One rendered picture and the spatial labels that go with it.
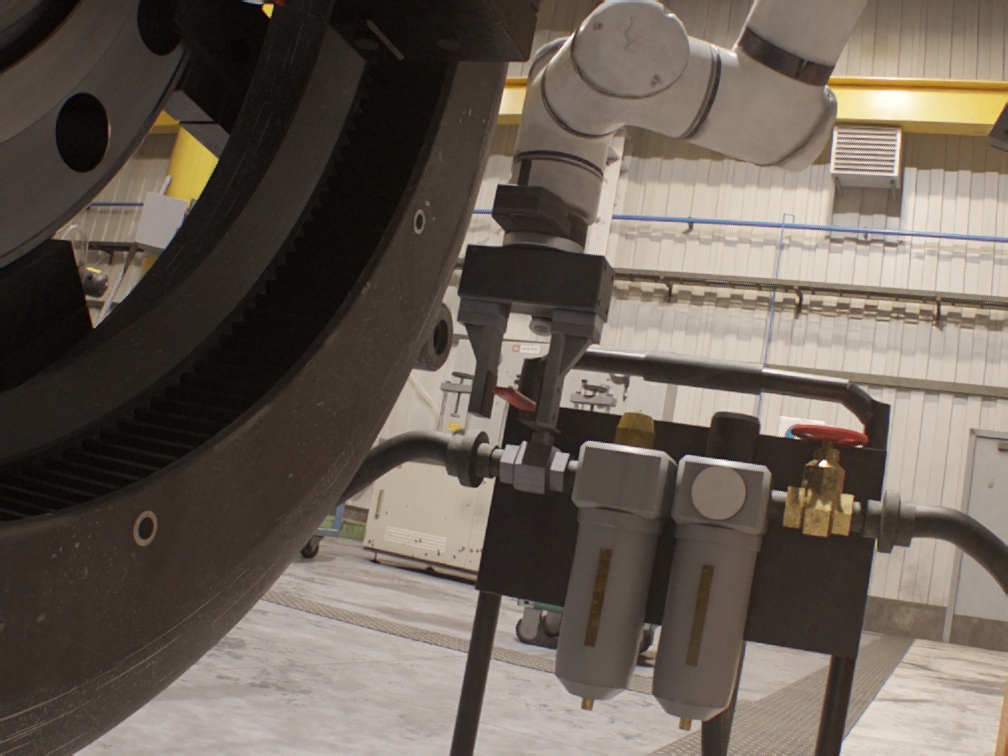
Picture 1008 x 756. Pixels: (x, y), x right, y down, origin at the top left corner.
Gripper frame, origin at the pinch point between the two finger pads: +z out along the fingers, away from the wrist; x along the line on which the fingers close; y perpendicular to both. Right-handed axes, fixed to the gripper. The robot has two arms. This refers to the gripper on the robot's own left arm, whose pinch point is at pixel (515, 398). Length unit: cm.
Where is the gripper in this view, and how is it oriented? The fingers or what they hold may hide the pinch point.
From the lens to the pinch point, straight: 90.3
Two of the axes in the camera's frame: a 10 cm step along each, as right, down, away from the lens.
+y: 2.8, 2.1, 9.4
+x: -9.4, -1.2, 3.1
